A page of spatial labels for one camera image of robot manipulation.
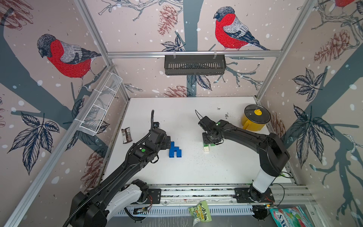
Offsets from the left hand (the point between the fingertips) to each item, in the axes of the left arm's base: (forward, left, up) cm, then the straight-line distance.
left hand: (163, 135), depth 81 cm
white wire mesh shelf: (+6, +44, +3) cm, 44 cm away
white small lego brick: (-2, -26, -14) cm, 30 cm away
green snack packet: (-36, -20, -13) cm, 43 cm away
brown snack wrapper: (+8, +29, -14) cm, 33 cm away
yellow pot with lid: (+17, -61, -4) cm, 63 cm away
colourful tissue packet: (-37, -65, -12) cm, 76 cm away
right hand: (+3, -27, -9) cm, 29 cm away
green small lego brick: (+1, -31, -15) cm, 34 cm away
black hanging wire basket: (+54, -18, +13) cm, 58 cm away
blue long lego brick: (-2, -4, -14) cm, 14 cm away
